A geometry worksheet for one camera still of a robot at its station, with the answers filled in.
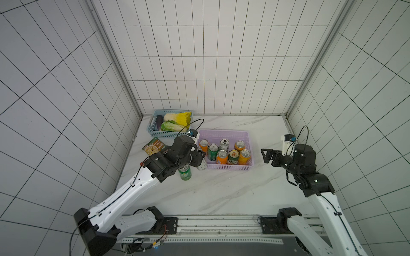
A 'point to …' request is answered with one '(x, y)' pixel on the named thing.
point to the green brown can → (233, 157)
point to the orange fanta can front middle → (222, 157)
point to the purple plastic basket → (214, 136)
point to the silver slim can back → (203, 166)
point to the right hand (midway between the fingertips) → (263, 149)
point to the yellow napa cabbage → (182, 118)
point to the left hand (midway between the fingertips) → (195, 155)
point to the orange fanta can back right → (239, 145)
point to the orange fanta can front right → (244, 155)
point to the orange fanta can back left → (204, 144)
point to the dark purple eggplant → (159, 121)
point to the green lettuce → (172, 126)
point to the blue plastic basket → (152, 130)
